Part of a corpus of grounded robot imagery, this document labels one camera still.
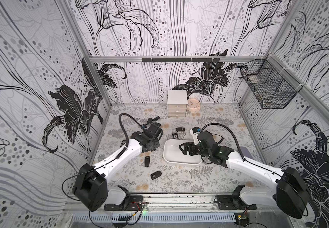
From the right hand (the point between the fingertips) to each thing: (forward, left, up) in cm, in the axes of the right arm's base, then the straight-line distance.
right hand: (186, 144), depth 82 cm
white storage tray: (-1, +7, -11) cm, 14 cm away
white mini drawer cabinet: (+34, +4, +1) cm, 34 cm away
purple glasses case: (0, -39, -11) cm, 40 cm away
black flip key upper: (+26, +26, -11) cm, 38 cm away
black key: (-6, +24, -10) cm, 27 cm away
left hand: (0, +19, -1) cm, 19 cm away
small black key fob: (+18, +3, -10) cm, 21 cm away
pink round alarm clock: (+42, -10, -9) cm, 44 cm away
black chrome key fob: (+30, +21, -12) cm, 38 cm away
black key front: (-14, +18, -11) cm, 25 cm away
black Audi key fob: (+13, +6, -10) cm, 18 cm away
